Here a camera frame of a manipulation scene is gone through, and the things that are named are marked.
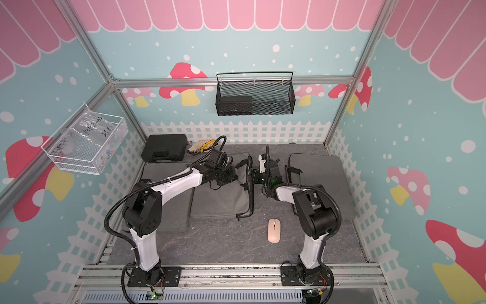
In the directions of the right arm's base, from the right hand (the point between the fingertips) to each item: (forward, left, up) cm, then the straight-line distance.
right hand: (250, 171), depth 96 cm
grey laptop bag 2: (+6, -43, -9) cm, 44 cm away
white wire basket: (-6, +63, +26) cm, 69 cm away
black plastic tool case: (+20, +48, -2) cm, 52 cm away
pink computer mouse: (-28, -11, -9) cm, 31 cm away
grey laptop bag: (-14, +7, -3) cm, 16 cm away
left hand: (-6, +6, +1) cm, 8 cm away
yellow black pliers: (+26, +27, -8) cm, 39 cm away
